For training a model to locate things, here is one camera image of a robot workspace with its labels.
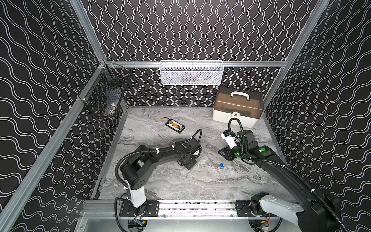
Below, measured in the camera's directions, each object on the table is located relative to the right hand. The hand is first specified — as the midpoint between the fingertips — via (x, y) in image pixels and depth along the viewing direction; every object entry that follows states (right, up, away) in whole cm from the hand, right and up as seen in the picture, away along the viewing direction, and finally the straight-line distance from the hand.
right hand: (222, 149), depth 81 cm
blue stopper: (+2, -12, +9) cm, 15 cm away
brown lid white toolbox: (+19, +26, +14) cm, 35 cm away
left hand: (-18, -9, +9) cm, 22 cm away
